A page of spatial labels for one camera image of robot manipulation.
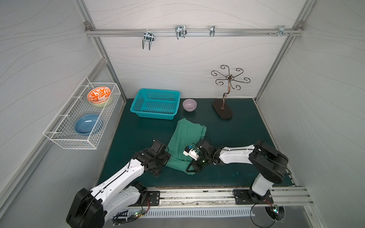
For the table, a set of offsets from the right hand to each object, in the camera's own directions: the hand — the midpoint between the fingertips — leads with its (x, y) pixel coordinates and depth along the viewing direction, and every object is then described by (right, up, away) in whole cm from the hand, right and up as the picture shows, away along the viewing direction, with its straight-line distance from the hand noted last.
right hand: (187, 169), depth 82 cm
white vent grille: (-4, -17, -12) cm, 21 cm away
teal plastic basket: (-25, +41, +36) cm, 60 cm away
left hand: (-11, +5, -1) cm, 12 cm away
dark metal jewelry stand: (+31, +34, +29) cm, 55 cm away
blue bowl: (-46, +28, -17) cm, 57 cm away
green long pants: (-1, +19, +13) cm, 23 cm away
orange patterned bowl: (-47, +43, -8) cm, 64 cm away
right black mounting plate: (+30, -11, -8) cm, 33 cm away
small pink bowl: (+2, +40, +31) cm, 51 cm away
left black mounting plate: (-17, -11, -9) cm, 22 cm away
